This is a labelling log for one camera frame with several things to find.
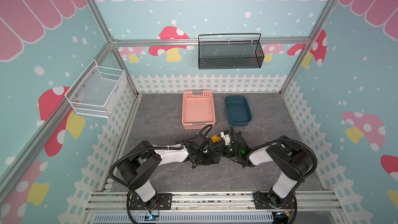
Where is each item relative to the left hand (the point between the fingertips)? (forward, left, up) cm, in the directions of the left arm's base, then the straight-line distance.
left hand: (212, 165), depth 85 cm
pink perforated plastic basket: (+40, +10, -2) cm, 42 cm away
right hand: (+8, +2, +3) cm, 9 cm away
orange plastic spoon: (+16, -1, +1) cm, 16 cm away
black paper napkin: (0, +3, +10) cm, 10 cm away
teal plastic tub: (+40, -19, -2) cm, 44 cm away
